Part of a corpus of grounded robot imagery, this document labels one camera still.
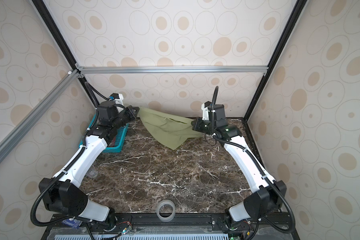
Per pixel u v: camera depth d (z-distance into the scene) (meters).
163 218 0.73
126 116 0.67
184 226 0.73
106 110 0.56
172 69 0.91
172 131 0.95
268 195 0.39
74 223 0.72
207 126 0.62
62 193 0.42
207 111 0.67
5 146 0.53
